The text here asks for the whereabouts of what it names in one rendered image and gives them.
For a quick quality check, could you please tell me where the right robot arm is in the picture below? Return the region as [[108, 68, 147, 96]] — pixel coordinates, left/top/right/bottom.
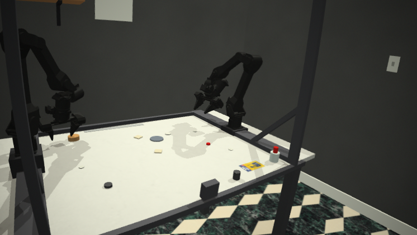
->
[[200, 52, 263, 130]]

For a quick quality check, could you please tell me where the black cylinder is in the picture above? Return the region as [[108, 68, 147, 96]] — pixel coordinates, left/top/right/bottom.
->
[[233, 170, 241, 181]]

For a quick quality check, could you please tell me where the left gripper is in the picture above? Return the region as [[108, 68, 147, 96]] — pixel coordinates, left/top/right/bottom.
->
[[39, 106, 86, 141]]

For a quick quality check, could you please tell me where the light brown wooden disc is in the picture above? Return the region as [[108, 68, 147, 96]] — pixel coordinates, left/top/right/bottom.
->
[[68, 134, 80, 142]]

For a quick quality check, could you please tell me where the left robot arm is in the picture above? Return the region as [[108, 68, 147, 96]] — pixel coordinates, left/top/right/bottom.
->
[[6, 29, 84, 157]]

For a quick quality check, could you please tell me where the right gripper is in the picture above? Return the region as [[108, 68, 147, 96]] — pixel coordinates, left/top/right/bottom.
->
[[193, 86, 224, 114]]

